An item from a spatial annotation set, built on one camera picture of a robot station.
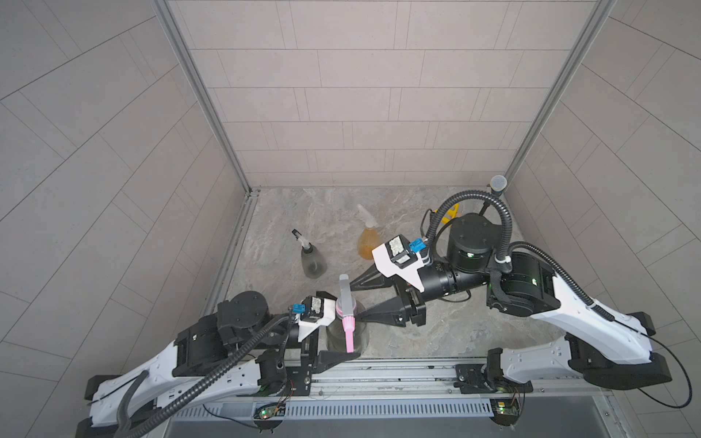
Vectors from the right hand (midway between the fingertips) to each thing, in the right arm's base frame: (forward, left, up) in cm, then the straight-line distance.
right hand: (361, 306), depth 39 cm
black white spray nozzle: (+30, +16, -28) cm, 45 cm away
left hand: (0, +1, -12) cm, 12 cm away
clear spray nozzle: (+38, -1, -25) cm, 46 cm away
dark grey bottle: (0, +5, -13) cm, 14 cm away
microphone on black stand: (+45, -45, -23) cm, 68 cm away
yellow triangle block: (+53, -37, -44) cm, 78 cm away
